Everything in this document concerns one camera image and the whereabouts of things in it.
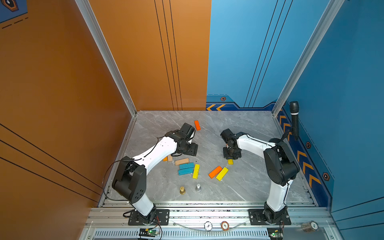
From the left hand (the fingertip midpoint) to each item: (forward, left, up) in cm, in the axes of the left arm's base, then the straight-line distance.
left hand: (193, 149), depth 87 cm
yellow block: (-11, -18, -9) cm, 23 cm away
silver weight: (-20, -4, -8) cm, 22 cm away
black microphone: (+13, -54, +21) cm, 60 cm away
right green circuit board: (-40, -41, -12) cm, 59 cm away
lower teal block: (-10, +5, -9) cm, 15 cm away
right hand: (0, -23, -10) cm, 25 cm away
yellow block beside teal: (-10, -2, -8) cm, 13 cm away
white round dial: (-37, -8, -10) cm, 39 cm away
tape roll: (-37, -53, -4) cm, 65 cm away
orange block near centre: (-10, -13, -9) cm, 19 cm away
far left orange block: (+27, -2, -10) cm, 28 cm away
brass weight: (-22, +5, -7) cm, 24 cm away
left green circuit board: (-40, +18, -10) cm, 45 cm away
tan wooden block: (-4, +7, -9) cm, 12 cm away
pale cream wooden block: (-1, +15, -9) cm, 18 cm away
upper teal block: (-7, +4, -8) cm, 11 cm away
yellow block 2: (-4, -23, -9) cm, 25 cm away
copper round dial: (-37, -16, -9) cm, 41 cm away
